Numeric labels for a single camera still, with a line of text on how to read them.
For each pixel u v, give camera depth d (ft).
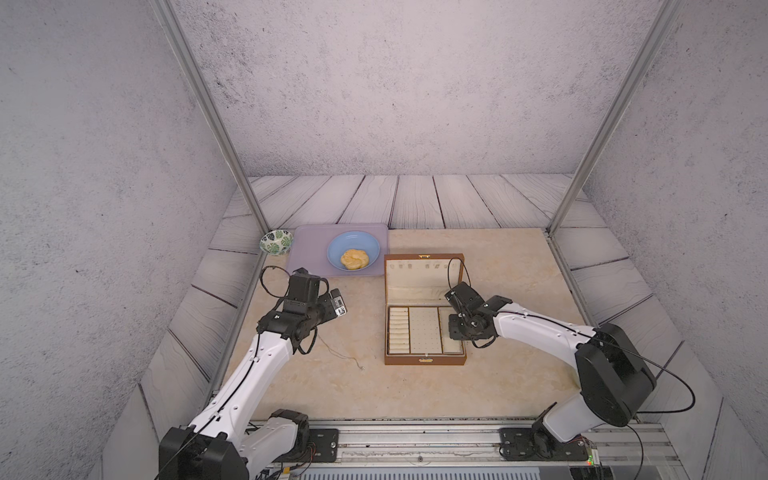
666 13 2.30
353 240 3.79
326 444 2.38
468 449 2.39
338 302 2.44
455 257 2.55
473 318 2.11
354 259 3.54
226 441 1.29
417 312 3.00
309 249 3.76
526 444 2.37
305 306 1.98
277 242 3.79
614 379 1.43
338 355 2.92
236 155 3.24
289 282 2.01
